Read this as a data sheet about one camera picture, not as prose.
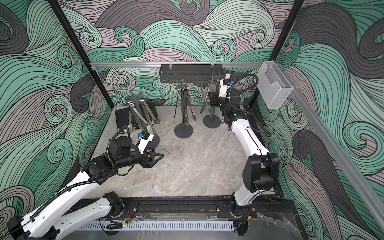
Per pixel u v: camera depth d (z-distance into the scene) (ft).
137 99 2.28
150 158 1.98
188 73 3.13
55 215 1.33
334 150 1.70
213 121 3.62
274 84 2.53
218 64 3.03
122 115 3.72
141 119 2.43
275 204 2.52
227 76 2.60
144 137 1.96
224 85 2.28
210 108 2.94
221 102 2.26
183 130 3.40
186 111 2.68
